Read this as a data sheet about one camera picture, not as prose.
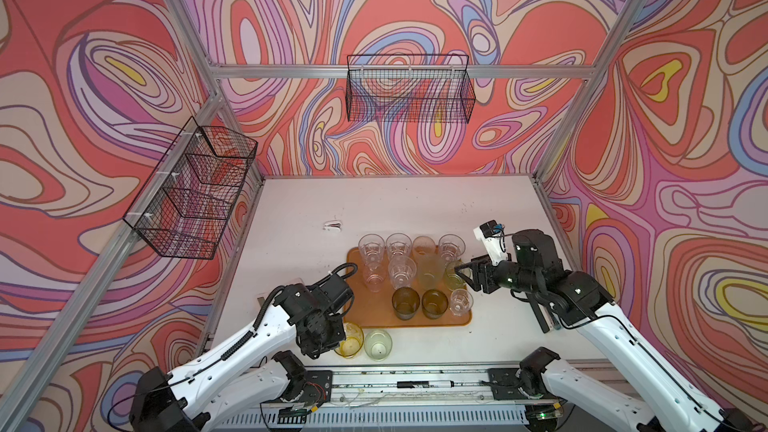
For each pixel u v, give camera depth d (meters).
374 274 0.89
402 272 0.91
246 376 0.56
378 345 0.80
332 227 1.02
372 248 0.96
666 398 0.40
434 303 0.84
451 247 0.95
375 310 0.86
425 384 0.73
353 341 0.81
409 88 0.96
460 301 0.86
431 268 0.85
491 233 0.61
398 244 0.94
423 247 0.93
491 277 0.61
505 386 0.73
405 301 0.83
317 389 0.72
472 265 0.62
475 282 0.62
